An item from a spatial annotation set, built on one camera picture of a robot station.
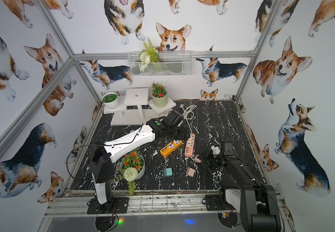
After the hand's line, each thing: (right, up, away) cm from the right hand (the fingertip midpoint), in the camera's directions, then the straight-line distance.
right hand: (198, 157), depth 84 cm
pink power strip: (-5, +2, +6) cm, 8 cm away
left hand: (-6, +13, -4) cm, 15 cm away
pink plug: (-5, -8, -2) cm, 10 cm away
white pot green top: (-54, +33, +6) cm, 64 cm away
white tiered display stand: (-42, +29, +13) cm, 53 cm away
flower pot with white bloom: (-35, -2, -13) cm, 38 cm away
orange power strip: (-14, +5, +8) cm, 17 cm away
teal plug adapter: (-17, -8, -2) cm, 19 cm away
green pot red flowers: (-23, +37, +6) cm, 44 cm away
